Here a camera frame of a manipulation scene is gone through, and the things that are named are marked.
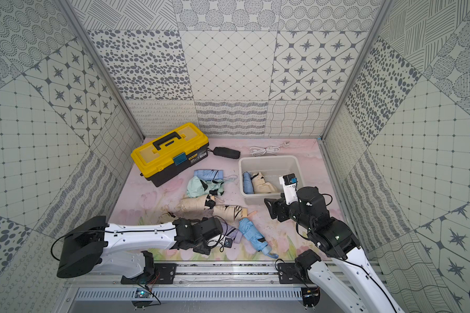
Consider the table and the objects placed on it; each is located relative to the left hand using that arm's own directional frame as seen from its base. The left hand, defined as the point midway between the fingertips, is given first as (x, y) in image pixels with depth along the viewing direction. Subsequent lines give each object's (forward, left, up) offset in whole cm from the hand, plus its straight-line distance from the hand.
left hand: (214, 228), depth 81 cm
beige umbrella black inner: (+11, +9, +1) cm, 14 cm away
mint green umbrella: (+18, +10, +3) cm, 21 cm away
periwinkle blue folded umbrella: (+28, +7, -1) cm, 29 cm away
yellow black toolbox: (+29, +22, +14) cm, 39 cm away
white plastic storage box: (+31, -26, +2) cm, 40 cm away
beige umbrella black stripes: (+7, -7, 0) cm, 10 cm away
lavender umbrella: (-1, -7, -2) cm, 8 cm away
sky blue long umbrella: (-3, -18, 0) cm, 18 cm away
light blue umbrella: (+20, -14, +2) cm, 25 cm away
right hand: (+4, -24, +18) cm, 30 cm away
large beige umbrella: (+20, -20, +1) cm, 28 cm away
